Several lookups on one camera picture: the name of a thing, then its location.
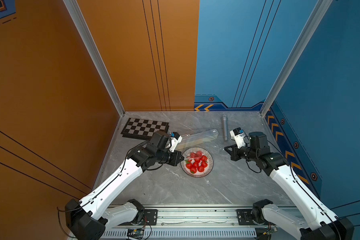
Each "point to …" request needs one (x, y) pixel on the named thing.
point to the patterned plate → (207, 170)
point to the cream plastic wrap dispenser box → (189, 140)
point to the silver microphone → (225, 123)
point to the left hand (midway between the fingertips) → (184, 157)
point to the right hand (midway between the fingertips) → (226, 148)
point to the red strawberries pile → (196, 161)
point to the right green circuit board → (265, 233)
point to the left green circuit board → (135, 234)
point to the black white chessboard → (143, 129)
